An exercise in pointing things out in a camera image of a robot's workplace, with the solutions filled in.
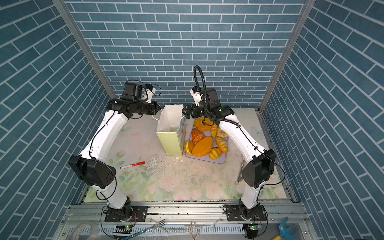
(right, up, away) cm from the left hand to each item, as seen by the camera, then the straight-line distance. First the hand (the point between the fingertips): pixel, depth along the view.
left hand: (160, 107), depth 79 cm
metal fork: (+2, -57, -9) cm, 58 cm away
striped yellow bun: (+31, -28, +12) cm, 43 cm away
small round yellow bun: (+15, -23, +12) cm, 30 cm away
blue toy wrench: (+62, -59, -12) cm, 86 cm away
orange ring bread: (+20, -9, +29) cm, 36 cm away
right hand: (+15, 0, -1) cm, 15 cm away
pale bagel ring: (+35, -16, +23) cm, 45 cm away
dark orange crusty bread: (+20, -18, +20) cm, 33 cm away
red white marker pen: (-19, -34, +10) cm, 40 cm away
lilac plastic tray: (+36, -32, +14) cm, 50 cm away
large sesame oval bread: (+24, -24, +14) cm, 37 cm away
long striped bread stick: (+31, -14, +23) cm, 41 cm away
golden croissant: (+36, -22, +14) cm, 45 cm away
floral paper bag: (+1, -14, +25) cm, 28 cm away
